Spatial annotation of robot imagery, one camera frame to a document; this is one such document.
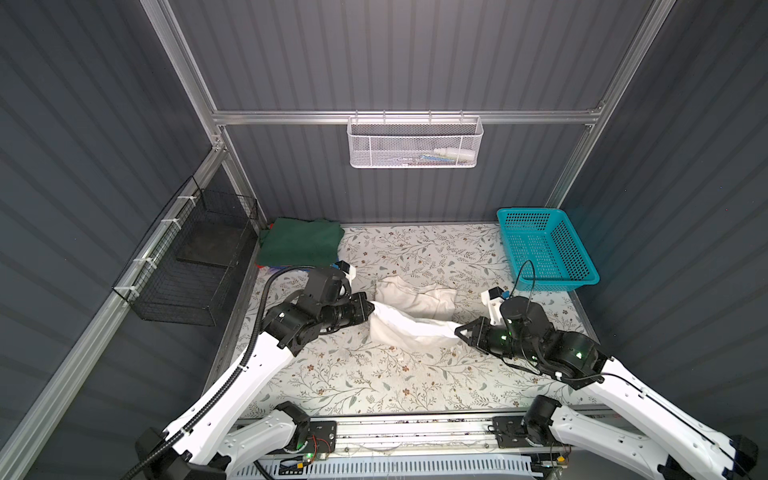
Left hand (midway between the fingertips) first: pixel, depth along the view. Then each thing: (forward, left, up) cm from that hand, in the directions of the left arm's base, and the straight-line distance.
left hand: (376, 306), depth 71 cm
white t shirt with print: (-1, -9, -5) cm, 10 cm away
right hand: (-8, -18, -1) cm, 20 cm away
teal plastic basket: (+40, -67, -21) cm, 80 cm away
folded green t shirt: (+39, +28, -17) cm, 51 cm away
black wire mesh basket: (+11, +46, +4) cm, 48 cm away
